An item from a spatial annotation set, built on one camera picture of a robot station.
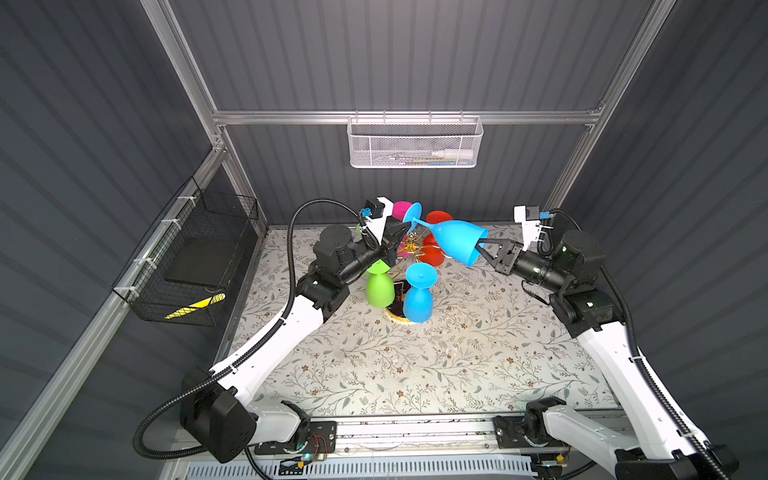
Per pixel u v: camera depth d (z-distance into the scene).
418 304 0.75
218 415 0.38
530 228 0.57
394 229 0.61
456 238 0.58
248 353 0.43
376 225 0.55
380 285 0.77
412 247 0.77
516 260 0.55
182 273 0.71
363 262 0.59
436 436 0.75
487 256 0.62
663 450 0.37
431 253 0.82
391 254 0.61
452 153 0.91
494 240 0.61
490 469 0.70
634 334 0.44
